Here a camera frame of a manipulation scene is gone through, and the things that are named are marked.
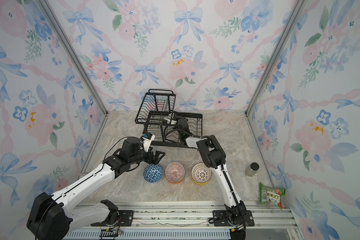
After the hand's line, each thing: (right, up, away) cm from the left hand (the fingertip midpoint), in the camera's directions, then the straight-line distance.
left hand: (158, 149), depth 80 cm
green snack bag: (+57, -23, -2) cm, 61 cm away
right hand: (+9, +23, +25) cm, 35 cm away
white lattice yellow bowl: (+23, -15, +6) cm, 28 cm away
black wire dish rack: (+4, +11, +24) cm, 27 cm away
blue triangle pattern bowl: (-5, -15, +8) cm, 18 cm away
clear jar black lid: (+51, -11, +2) cm, 52 cm away
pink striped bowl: (+8, -14, +6) cm, 18 cm away
